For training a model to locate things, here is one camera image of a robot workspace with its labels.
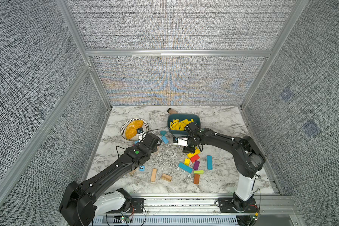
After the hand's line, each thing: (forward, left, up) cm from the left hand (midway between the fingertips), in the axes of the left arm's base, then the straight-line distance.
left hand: (153, 142), depth 82 cm
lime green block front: (-14, -27, -13) cm, 33 cm away
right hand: (+5, -19, -10) cm, 23 cm away
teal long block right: (-7, -35, -15) cm, 39 cm away
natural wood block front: (-14, +1, -14) cm, 20 cm away
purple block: (-9, -26, -14) cm, 31 cm away
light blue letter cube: (-10, +8, -13) cm, 18 cm away
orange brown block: (-18, -24, -13) cm, 33 cm away
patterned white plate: (+20, +7, -12) cm, 25 cm away
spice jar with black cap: (+35, -13, -12) cm, 39 cm away
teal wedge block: (+15, -6, -14) cm, 21 cm away
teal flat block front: (-11, -19, -13) cm, 25 cm away
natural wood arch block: (-16, -7, -13) cm, 22 cm away
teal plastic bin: (+30, -32, -14) cm, 46 cm away
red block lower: (-5, -25, -14) cm, 29 cm away
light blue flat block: (+9, -7, -13) cm, 18 cm away
